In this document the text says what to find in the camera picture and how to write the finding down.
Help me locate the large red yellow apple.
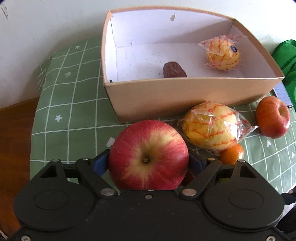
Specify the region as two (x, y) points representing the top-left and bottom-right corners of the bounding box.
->
(108, 120), (189, 190)

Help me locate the small orange mandarin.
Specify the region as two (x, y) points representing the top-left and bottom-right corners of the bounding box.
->
(220, 144), (244, 165)

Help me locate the wrapped yellow fruit on cloth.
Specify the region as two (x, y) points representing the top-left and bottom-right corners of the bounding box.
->
(179, 101), (258, 153)

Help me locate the green checked tablecloth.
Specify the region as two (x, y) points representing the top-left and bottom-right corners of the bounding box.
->
(30, 37), (295, 193)

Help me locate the red apple on cloth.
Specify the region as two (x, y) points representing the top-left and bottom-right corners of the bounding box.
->
(255, 96), (290, 138)

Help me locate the brown date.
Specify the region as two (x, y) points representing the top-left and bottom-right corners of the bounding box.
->
(163, 61), (187, 78)

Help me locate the smartphone with lit screen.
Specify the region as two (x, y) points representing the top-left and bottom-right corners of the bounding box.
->
(273, 82), (293, 108)

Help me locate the cardboard box white inside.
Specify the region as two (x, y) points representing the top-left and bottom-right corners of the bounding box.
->
(101, 6), (284, 123)

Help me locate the wrapped yellow fruit in box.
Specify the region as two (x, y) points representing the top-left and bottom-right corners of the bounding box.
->
(198, 34), (246, 71)

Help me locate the green fabric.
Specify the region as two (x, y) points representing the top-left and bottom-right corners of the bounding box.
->
(271, 40), (296, 108)

